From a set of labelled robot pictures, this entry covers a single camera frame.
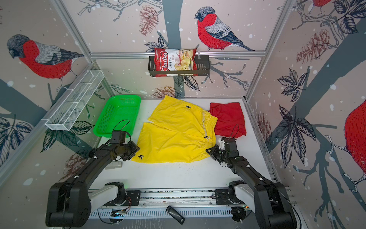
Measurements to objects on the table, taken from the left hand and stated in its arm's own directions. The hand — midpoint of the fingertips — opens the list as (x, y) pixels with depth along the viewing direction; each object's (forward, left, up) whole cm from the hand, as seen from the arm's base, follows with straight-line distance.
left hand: (138, 149), depth 85 cm
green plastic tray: (+33, +23, -5) cm, 40 cm away
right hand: (-2, -41, -1) cm, 41 cm away
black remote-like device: (-33, -26, -5) cm, 43 cm away
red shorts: (+21, -62, -2) cm, 66 cm away
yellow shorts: (+15, -25, -6) cm, 30 cm away
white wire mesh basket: (+18, +33, +25) cm, 45 cm away
